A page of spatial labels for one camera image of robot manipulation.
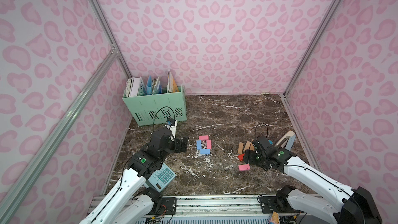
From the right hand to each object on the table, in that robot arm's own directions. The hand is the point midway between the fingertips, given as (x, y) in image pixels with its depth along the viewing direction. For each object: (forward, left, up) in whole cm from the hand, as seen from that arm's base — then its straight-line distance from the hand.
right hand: (248, 158), depth 83 cm
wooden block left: (+8, +2, -5) cm, 10 cm away
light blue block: (+6, +23, -4) cm, 24 cm away
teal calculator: (-11, +46, -2) cm, 47 cm away
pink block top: (+14, +24, -3) cm, 28 cm away
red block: (+2, +3, -5) cm, 6 cm away
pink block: (+10, +21, -4) cm, 24 cm away
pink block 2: (-4, +3, -3) cm, 6 cm away
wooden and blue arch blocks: (+14, -27, -3) cm, 31 cm away
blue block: (+9, +27, -4) cm, 29 cm away
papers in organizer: (+34, +64, +21) cm, 76 cm away
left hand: (+5, +35, +17) cm, 39 cm away
